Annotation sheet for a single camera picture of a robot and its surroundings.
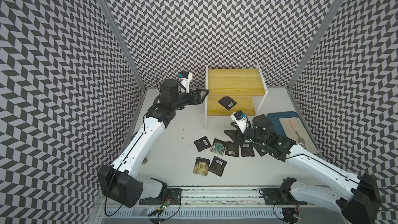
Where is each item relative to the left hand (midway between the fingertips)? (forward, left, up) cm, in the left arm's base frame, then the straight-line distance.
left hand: (204, 93), depth 71 cm
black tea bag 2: (-10, +1, -34) cm, 35 cm away
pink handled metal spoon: (-8, -57, -33) cm, 66 cm away
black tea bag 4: (-14, -24, -32) cm, 43 cm away
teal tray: (+6, -45, -31) cm, 55 cm away
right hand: (-12, -12, -14) cm, 22 cm away
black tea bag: (+9, -13, -17) cm, 24 cm away
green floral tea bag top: (-12, -7, -34) cm, 37 cm away
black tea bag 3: (-13, -16, -34) cm, 40 cm away
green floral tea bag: (-23, -7, -34) cm, 41 cm away
